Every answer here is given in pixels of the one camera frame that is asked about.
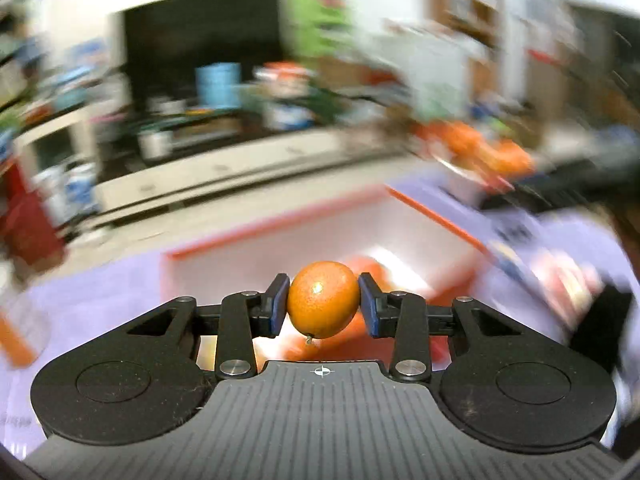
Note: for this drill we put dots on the red bag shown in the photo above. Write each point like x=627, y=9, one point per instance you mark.
x=25, y=220

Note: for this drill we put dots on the white TV stand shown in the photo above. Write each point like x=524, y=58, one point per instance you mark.
x=225, y=170

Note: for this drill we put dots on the wooden shelf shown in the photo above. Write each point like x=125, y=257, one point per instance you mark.
x=470, y=0

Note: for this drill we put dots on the small orange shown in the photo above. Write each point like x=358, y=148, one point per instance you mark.
x=322, y=302

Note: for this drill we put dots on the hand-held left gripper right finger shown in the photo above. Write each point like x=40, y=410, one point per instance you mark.
x=367, y=305

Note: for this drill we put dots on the white fridge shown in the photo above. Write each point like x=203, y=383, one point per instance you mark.
x=435, y=75

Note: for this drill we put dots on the green shelf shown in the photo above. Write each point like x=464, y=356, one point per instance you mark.
x=315, y=20

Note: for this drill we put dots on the blue and white bag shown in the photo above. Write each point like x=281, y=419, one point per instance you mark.
x=82, y=187

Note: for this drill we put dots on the red and white box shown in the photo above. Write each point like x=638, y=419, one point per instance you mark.
x=285, y=80

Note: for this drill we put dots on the black object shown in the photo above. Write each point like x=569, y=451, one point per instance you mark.
x=600, y=325

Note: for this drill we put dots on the white plastic basket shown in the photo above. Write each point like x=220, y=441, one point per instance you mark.
x=465, y=182

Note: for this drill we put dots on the purple floral tablecloth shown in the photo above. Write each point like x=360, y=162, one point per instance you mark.
x=100, y=300

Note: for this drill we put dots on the black television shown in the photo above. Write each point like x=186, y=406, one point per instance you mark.
x=200, y=30

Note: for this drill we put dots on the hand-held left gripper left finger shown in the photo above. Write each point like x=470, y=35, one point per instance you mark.
x=277, y=305

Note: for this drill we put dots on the white cup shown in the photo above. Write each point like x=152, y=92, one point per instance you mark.
x=155, y=144

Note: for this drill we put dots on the orange cardboard box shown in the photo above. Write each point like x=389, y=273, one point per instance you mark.
x=240, y=265

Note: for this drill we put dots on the large orange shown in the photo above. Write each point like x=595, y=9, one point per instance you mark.
x=510, y=157
x=462, y=140

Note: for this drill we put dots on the blue and white tissue box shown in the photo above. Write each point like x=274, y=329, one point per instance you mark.
x=290, y=116

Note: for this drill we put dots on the blue cylindrical container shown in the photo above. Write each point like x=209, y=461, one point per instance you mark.
x=217, y=85

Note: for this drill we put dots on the white glass-door cabinet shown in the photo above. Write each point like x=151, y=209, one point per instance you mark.
x=50, y=135

